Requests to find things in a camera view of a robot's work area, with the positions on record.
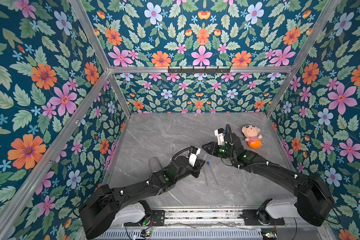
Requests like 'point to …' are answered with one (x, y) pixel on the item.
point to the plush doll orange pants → (255, 144)
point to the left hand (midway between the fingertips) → (206, 161)
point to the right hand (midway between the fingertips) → (206, 143)
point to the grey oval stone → (154, 164)
